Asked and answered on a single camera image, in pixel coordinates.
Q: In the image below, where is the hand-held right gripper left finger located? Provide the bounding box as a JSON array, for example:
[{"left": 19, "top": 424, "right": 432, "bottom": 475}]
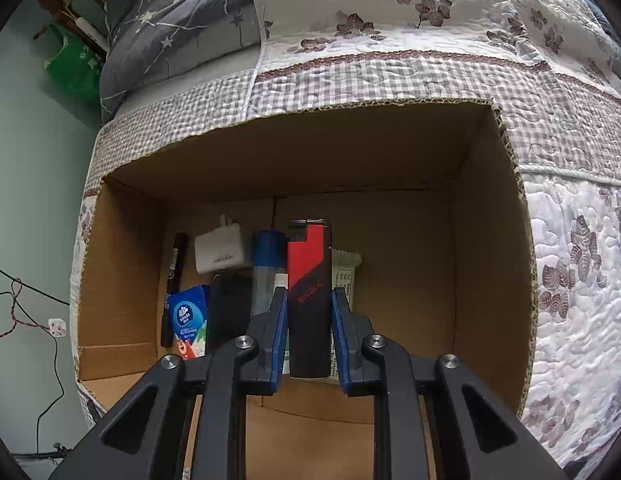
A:
[{"left": 48, "top": 285, "right": 291, "bottom": 480}]

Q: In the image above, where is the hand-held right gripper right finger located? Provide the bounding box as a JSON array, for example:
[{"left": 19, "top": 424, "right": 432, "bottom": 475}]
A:
[{"left": 331, "top": 287, "right": 571, "bottom": 480}]

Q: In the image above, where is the red and black lighter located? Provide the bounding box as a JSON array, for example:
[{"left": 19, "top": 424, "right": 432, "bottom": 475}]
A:
[{"left": 287, "top": 218, "right": 334, "bottom": 380}]

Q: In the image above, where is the black rectangular device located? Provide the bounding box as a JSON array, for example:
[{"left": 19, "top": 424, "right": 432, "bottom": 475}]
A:
[{"left": 206, "top": 272, "right": 254, "bottom": 356}]

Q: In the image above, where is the blue capped glue tube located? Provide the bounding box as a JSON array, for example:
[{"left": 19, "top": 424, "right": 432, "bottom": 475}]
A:
[{"left": 250, "top": 230, "right": 290, "bottom": 321}]

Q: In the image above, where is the green snack packet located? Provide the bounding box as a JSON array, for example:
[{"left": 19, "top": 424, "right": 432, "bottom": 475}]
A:
[{"left": 331, "top": 249, "right": 364, "bottom": 378}]

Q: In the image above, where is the blue tissue pack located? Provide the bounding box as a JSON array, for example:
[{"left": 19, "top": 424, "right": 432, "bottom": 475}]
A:
[{"left": 167, "top": 284, "right": 212, "bottom": 360}]

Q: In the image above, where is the cardboard box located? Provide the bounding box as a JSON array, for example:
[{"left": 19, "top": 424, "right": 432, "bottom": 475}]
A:
[{"left": 75, "top": 99, "right": 538, "bottom": 480}]

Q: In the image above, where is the white charger plug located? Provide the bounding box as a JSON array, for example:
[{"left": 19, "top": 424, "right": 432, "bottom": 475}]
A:
[{"left": 194, "top": 214, "right": 254, "bottom": 276}]

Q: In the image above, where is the black marker pen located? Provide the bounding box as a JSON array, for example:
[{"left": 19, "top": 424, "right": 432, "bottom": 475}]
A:
[{"left": 159, "top": 232, "right": 188, "bottom": 348}]

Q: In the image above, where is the floral quilted pillow mat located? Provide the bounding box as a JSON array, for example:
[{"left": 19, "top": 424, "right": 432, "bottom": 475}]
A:
[{"left": 243, "top": 0, "right": 621, "bottom": 186}]

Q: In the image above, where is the grey star print pillow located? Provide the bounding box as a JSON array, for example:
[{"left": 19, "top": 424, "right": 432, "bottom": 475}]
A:
[{"left": 98, "top": 0, "right": 271, "bottom": 123}]

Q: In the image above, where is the green shopping bag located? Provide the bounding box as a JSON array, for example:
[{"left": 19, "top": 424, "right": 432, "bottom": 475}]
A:
[{"left": 43, "top": 22, "right": 108, "bottom": 108}]

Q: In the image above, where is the white power strip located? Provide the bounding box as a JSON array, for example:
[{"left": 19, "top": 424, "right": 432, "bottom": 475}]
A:
[{"left": 73, "top": 15, "right": 111, "bottom": 53}]

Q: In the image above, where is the wooden coat rack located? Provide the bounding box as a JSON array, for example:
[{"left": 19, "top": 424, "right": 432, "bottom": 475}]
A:
[{"left": 30, "top": 0, "right": 84, "bottom": 28}]

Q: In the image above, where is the black cable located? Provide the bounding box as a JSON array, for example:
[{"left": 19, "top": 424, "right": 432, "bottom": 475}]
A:
[{"left": 0, "top": 260, "right": 71, "bottom": 461}]

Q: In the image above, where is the red twisted wire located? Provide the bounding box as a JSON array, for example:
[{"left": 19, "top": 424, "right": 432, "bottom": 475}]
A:
[{"left": 0, "top": 280, "right": 51, "bottom": 343}]

